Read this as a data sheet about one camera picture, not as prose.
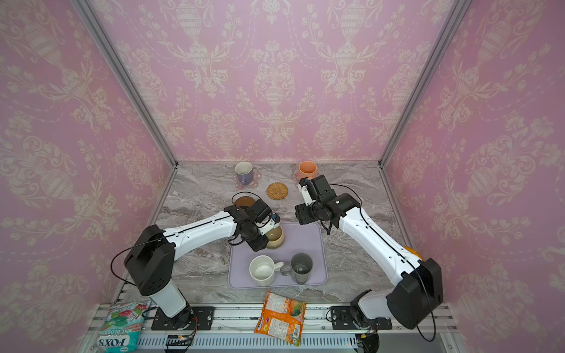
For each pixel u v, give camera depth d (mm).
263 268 833
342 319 730
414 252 436
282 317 728
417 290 387
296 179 1158
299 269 821
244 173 1068
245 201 1054
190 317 720
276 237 849
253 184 1126
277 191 1093
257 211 692
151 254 500
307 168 1119
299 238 904
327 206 548
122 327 705
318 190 594
